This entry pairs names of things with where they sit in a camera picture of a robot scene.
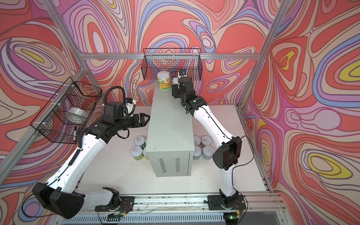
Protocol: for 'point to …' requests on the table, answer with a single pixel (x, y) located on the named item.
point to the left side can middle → (137, 153)
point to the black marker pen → (75, 134)
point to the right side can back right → (206, 140)
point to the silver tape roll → (77, 113)
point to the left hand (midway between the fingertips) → (146, 116)
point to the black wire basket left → (64, 117)
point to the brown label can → (207, 152)
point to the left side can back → (139, 141)
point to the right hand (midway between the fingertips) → (180, 87)
